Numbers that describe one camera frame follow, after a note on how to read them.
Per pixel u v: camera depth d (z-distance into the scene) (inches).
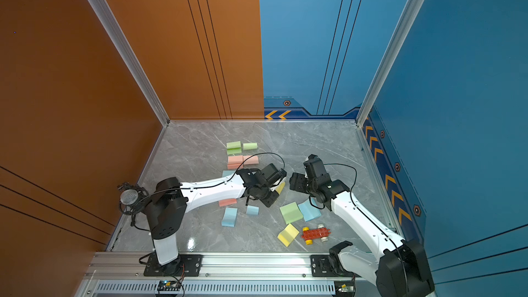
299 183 29.1
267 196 28.8
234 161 40.2
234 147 42.5
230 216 33.5
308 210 33.7
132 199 26.4
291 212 33.7
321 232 31.1
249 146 43.1
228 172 39.1
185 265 29.0
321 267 28.5
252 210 34.3
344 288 28.0
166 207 19.0
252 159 41.3
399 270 15.0
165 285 28.0
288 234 31.3
